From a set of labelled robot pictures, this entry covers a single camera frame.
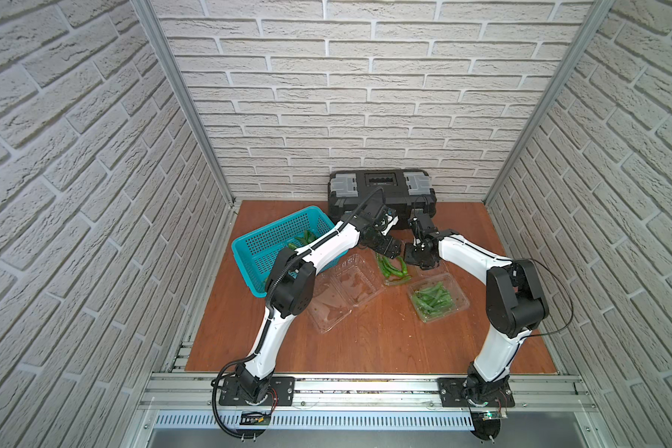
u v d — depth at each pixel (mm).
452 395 735
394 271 971
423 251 710
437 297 893
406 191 996
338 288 925
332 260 627
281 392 735
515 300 494
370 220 738
